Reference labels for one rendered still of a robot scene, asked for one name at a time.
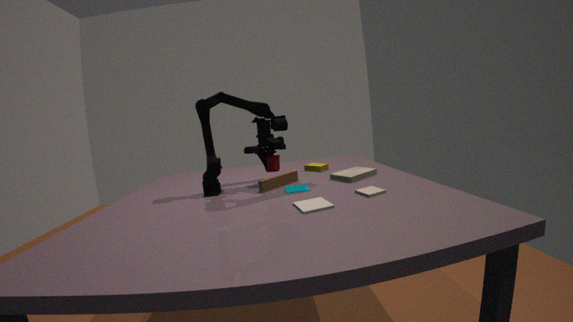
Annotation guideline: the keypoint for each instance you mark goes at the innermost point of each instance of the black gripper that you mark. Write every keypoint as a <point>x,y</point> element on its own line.
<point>262,153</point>

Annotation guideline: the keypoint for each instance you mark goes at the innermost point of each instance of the dark red translucent cup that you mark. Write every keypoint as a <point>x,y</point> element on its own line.
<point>273,163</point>

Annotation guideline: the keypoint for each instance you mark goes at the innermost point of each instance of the tan wooden flat bar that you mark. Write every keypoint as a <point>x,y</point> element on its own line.
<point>278,181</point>

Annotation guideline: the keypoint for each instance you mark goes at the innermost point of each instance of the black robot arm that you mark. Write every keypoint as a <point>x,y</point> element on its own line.
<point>211,185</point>

